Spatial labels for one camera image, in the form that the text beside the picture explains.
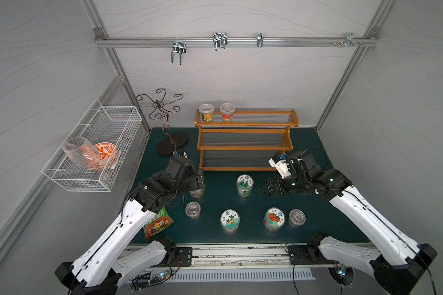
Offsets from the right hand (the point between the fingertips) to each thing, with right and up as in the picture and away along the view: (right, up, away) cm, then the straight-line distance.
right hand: (267, 186), depth 71 cm
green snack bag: (-45, -17, +9) cm, 49 cm away
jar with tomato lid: (+5, -15, +6) cm, 17 cm away
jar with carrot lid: (-14, -15, +5) cm, 22 cm away
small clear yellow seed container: (-25, +31, +10) cm, 41 cm away
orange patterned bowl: (-60, +11, -4) cm, 62 cm away
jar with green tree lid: (-7, -3, +16) cm, 18 cm away
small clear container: (-31, -13, +10) cm, 35 cm away
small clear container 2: (+15, -16, +8) cm, 23 cm away
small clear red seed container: (-15, +32, +11) cm, 37 cm away
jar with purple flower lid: (-30, -8, +16) cm, 35 cm away
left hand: (-28, +4, -1) cm, 28 cm away
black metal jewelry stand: (-53, +15, +39) cm, 68 cm away
